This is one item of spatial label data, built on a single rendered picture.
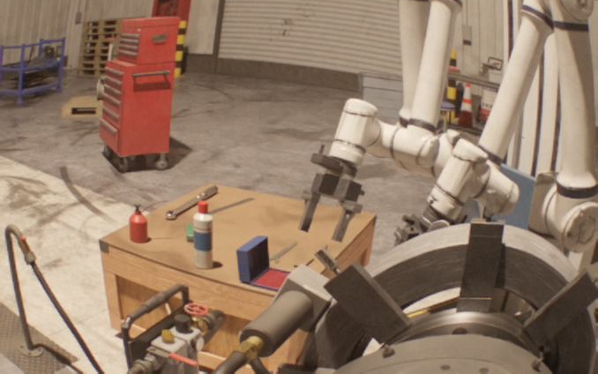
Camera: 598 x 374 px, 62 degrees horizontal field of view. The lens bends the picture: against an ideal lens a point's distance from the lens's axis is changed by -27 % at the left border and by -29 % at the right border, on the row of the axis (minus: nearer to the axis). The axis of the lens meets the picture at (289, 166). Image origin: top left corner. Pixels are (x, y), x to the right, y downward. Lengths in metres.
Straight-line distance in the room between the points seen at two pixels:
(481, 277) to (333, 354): 0.37
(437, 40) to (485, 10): 7.79
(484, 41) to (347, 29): 2.42
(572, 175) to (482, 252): 0.47
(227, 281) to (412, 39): 0.97
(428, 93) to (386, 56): 8.21
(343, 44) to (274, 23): 1.26
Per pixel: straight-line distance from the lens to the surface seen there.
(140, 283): 2.32
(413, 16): 1.95
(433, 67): 1.77
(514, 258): 1.17
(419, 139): 1.73
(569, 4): 1.41
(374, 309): 1.22
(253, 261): 2.18
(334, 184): 1.68
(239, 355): 1.07
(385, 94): 7.48
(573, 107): 1.47
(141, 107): 4.90
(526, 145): 2.03
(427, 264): 1.19
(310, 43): 10.44
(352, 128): 1.69
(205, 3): 11.58
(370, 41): 10.03
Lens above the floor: 1.35
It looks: 14 degrees down
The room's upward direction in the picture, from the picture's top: 4 degrees clockwise
